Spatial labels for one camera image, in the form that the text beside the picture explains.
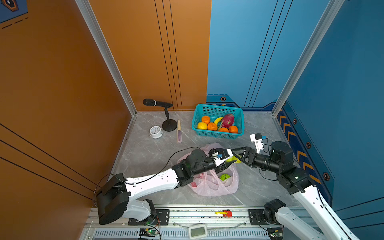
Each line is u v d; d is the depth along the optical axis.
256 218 0.73
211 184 0.77
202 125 1.03
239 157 0.60
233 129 1.03
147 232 0.71
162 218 0.74
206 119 1.09
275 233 0.71
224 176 0.81
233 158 0.64
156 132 1.03
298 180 0.48
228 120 1.05
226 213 0.74
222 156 0.54
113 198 0.41
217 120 1.12
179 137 1.05
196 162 0.53
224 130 1.03
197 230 0.68
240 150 0.60
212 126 1.03
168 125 1.10
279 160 0.51
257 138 0.63
